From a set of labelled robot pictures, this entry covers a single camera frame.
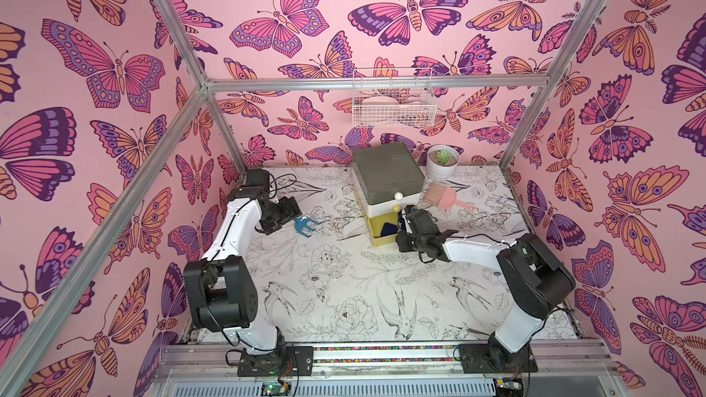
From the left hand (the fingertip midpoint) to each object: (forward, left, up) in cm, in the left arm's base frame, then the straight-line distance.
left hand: (295, 214), depth 89 cm
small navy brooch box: (+2, -31, -12) cm, 33 cm away
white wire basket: (+34, -32, +21) cm, 51 cm away
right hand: (-3, -33, -11) cm, 35 cm away
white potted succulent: (+28, -54, -4) cm, 61 cm away
